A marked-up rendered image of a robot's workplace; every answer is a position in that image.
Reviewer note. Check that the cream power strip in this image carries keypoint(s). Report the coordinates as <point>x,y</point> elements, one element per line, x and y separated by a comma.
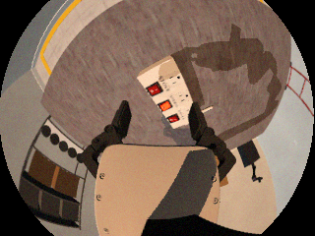
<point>164,83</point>

